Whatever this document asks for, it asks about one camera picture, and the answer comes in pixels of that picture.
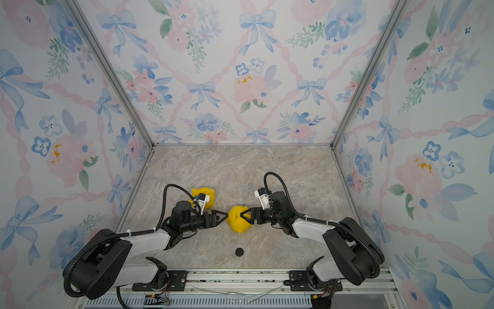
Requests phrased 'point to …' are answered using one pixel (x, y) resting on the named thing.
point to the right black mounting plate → (336, 286)
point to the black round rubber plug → (239, 252)
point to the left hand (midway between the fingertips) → (225, 217)
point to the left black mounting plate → (177, 281)
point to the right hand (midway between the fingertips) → (248, 214)
